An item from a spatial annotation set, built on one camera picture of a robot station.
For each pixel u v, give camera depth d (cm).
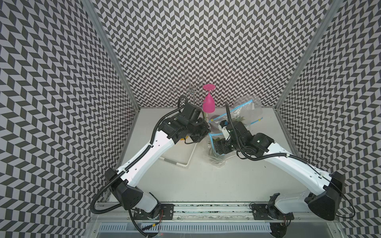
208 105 91
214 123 66
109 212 42
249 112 78
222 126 68
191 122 53
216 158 71
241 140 54
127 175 40
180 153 93
